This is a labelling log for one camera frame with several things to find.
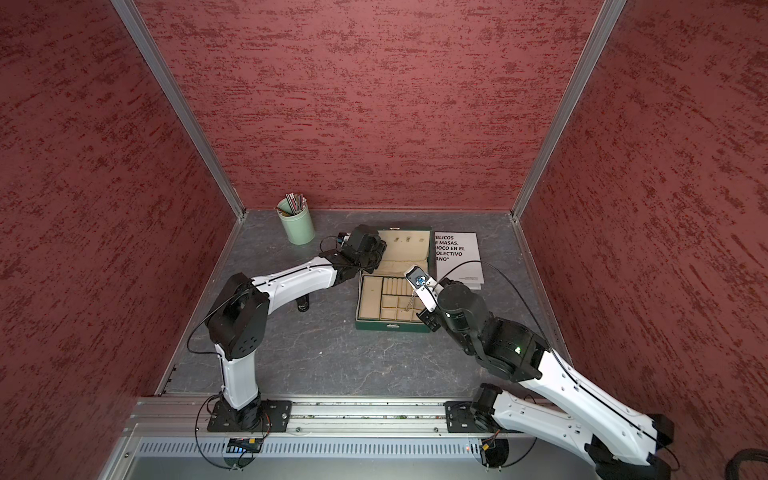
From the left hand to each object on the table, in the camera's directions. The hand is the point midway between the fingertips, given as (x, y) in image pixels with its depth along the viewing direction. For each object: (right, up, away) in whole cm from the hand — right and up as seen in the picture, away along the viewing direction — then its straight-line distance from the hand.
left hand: (386, 249), depth 92 cm
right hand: (+9, -8, -25) cm, 28 cm away
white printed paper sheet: (+25, -4, +11) cm, 28 cm away
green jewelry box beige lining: (-1, -16, 0) cm, 16 cm away
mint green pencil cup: (-32, +8, +14) cm, 36 cm away
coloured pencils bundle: (-33, +16, +12) cm, 39 cm away
